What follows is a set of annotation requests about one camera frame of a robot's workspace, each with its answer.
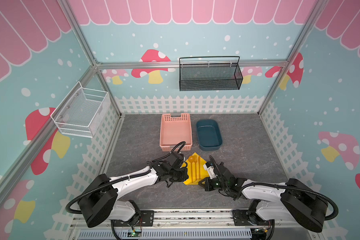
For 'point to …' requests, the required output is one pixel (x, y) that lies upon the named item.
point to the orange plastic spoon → (191, 159)
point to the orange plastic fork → (199, 166)
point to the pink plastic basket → (174, 130)
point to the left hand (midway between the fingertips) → (188, 180)
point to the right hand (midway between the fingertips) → (197, 183)
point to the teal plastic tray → (209, 134)
